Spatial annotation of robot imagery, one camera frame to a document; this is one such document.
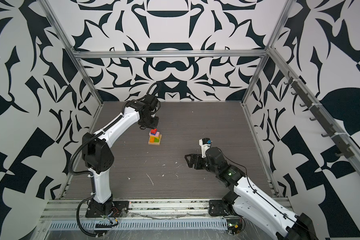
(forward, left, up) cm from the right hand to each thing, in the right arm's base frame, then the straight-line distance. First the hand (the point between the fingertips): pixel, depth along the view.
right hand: (190, 156), depth 77 cm
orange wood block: (+17, +24, -11) cm, 31 cm away
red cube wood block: (+19, +22, -5) cm, 29 cm away
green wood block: (+17, +21, -11) cm, 29 cm away
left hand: (+21, +21, +2) cm, 29 cm away
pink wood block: (+18, +20, -7) cm, 28 cm away
